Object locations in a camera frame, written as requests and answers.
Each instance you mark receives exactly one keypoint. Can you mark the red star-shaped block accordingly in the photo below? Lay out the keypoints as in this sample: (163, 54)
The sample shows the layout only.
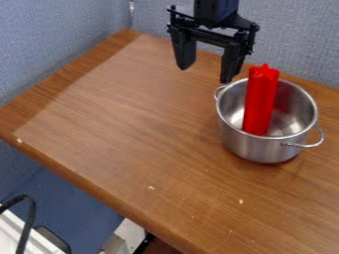
(259, 99)

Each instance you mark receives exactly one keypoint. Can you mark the metal pot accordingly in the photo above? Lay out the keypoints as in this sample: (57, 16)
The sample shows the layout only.
(294, 129)

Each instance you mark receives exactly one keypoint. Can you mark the white table frame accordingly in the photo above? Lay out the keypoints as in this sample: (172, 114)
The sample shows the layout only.
(126, 239)

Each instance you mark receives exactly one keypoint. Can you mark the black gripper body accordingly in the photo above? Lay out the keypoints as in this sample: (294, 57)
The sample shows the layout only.
(216, 14)

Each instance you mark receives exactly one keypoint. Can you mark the white radiator panel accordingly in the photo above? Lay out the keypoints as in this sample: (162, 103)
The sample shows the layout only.
(11, 229)

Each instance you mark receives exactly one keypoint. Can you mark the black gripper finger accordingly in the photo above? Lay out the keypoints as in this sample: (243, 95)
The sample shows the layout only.
(232, 61)
(184, 49)

